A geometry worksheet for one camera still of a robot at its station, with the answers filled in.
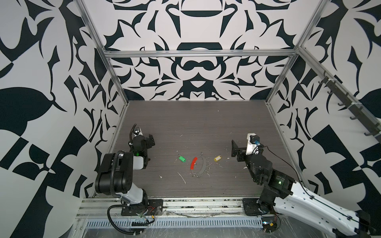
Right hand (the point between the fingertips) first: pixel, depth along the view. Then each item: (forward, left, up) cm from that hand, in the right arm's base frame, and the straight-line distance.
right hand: (242, 140), depth 72 cm
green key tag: (+1, +31, -23) cm, 38 cm away
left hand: (+14, +56, -15) cm, 59 cm away
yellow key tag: (+1, +9, -24) cm, 25 cm away
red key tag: (-2, +24, -23) cm, 33 cm away
